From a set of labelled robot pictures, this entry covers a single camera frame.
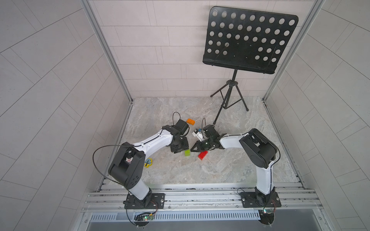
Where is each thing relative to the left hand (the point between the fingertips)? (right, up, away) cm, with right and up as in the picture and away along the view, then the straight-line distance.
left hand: (188, 148), depth 86 cm
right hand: (+2, -2, +3) cm, 4 cm away
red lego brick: (+9, -4, -1) cm, 9 cm away
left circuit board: (-21, -28, -21) cm, 41 cm away
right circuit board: (+38, -28, -19) cm, 50 cm away
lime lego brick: (0, -2, -2) cm, 3 cm away
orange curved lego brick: (+1, +15, +16) cm, 22 cm away
